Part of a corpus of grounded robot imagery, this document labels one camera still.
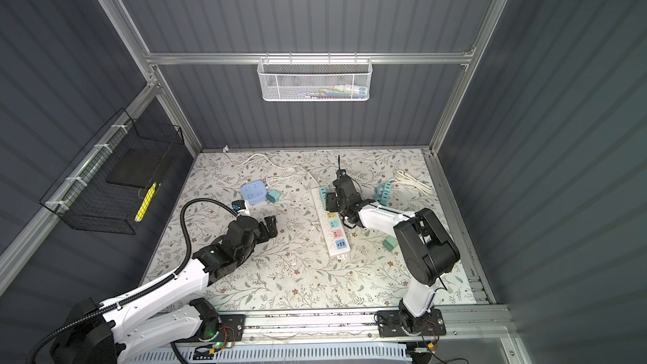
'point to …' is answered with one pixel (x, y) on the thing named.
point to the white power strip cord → (280, 174)
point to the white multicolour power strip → (335, 238)
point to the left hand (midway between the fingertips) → (264, 221)
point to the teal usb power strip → (384, 193)
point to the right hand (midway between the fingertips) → (337, 197)
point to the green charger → (390, 243)
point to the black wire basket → (108, 185)
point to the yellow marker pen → (146, 202)
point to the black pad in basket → (136, 168)
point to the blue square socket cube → (253, 191)
